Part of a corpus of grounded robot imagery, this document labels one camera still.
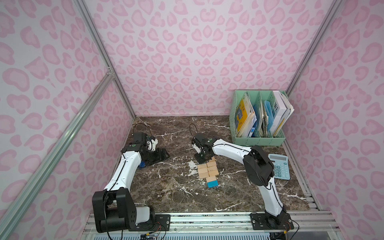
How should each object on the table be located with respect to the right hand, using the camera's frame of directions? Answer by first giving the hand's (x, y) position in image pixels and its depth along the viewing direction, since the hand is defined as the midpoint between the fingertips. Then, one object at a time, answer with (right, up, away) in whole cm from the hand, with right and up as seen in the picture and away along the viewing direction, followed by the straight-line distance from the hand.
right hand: (199, 159), depth 94 cm
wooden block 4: (+3, -7, -6) cm, 10 cm away
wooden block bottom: (+7, -10, -7) cm, 14 cm away
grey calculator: (+49, -3, -4) cm, 50 cm away
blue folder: (+41, +26, -7) cm, 49 cm away
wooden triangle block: (+9, +1, -2) cm, 9 cm away
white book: (+49, +31, -6) cm, 58 cm away
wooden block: (+7, -2, -2) cm, 8 cm away
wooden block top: (+2, -3, -4) cm, 5 cm away
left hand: (-20, +4, -10) cm, 23 cm away
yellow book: (+29, +29, +2) cm, 41 cm away
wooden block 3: (+8, -6, -6) cm, 12 cm away
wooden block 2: (+2, -6, -4) cm, 7 cm away
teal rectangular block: (+8, -12, -9) cm, 17 cm away
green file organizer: (+32, +26, -9) cm, 42 cm away
